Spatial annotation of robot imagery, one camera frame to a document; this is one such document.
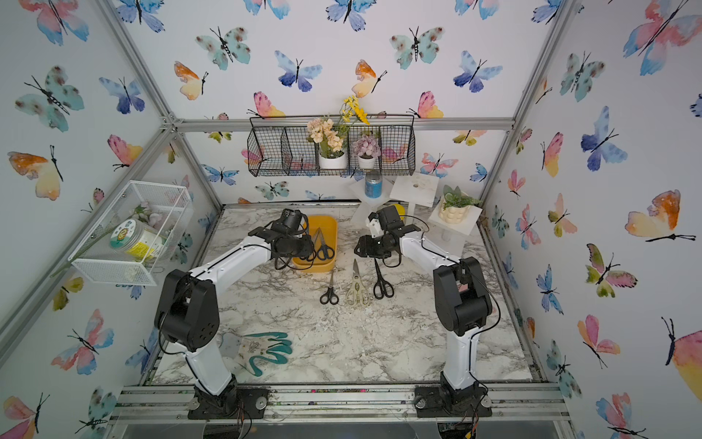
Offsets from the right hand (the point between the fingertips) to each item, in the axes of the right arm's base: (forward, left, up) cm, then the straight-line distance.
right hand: (363, 247), depth 93 cm
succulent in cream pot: (+8, -29, +13) cm, 33 cm away
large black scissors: (-9, -7, -11) cm, 16 cm away
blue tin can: (+20, -3, +10) cm, 23 cm away
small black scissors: (-14, +11, -10) cm, 20 cm away
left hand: (0, +17, +1) cm, 17 cm away
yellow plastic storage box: (+16, +17, -11) cm, 25 cm away
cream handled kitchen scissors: (-12, +1, -10) cm, 16 cm away
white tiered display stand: (+18, -18, +10) cm, 27 cm away
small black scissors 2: (+6, +15, -12) cm, 21 cm away
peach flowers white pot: (+21, +12, +21) cm, 32 cm away
